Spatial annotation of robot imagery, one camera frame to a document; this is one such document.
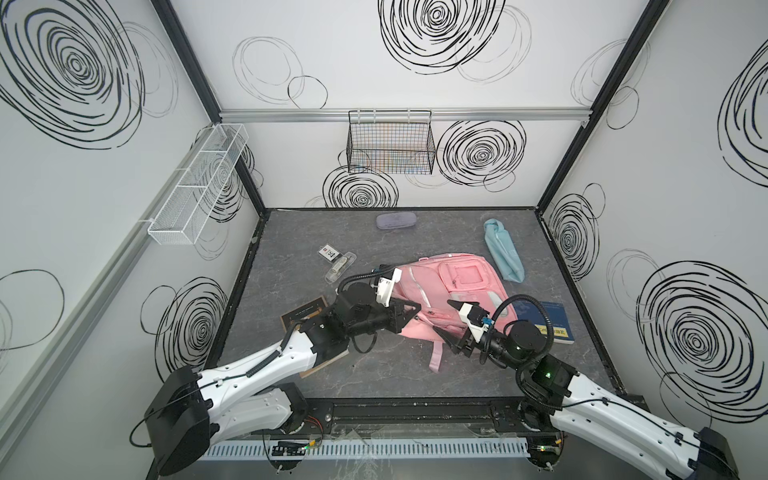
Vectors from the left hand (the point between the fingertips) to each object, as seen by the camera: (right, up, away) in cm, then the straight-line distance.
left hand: (424, 310), depth 69 cm
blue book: (+37, -6, +23) cm, 44 cm away
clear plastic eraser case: (-25, +6, +32) cm, 41 cm away
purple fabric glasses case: (-5, +23, +43) cm, 50 cm away
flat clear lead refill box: (-29, +11, +36) cm, 48 cm away
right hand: (+4, -2, 0) cm, 4 cm away
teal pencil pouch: (+32, +13, +35) cm, 49 cm away
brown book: (-37, -7, +22) cm, 43 cm away
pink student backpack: (+6, +3, +22) cm, 23 cm away
